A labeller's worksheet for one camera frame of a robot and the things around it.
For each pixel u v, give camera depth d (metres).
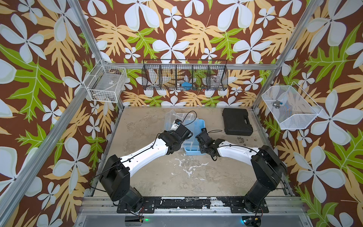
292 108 0.82
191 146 0.85
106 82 0.86
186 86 0.95
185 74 0.99
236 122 1.06
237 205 0.74
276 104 0.86
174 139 0.60
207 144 0.71
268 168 0.48
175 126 0.74
